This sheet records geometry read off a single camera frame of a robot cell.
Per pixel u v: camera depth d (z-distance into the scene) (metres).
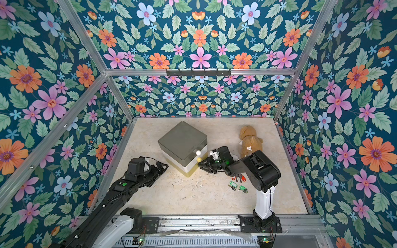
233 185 0.86
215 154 0.91
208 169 0.86
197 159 0.85
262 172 0.52
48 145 0.60
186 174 0.87
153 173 0.72
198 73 0.93
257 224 0.65
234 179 0.89
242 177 0.89
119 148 1.08
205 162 0.86
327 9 0.69
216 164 0.84
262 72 1.82
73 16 0.70
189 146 0.78
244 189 0.86
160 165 0.75
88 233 0.43
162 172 0.73
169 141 0.81
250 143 0.88
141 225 0.70
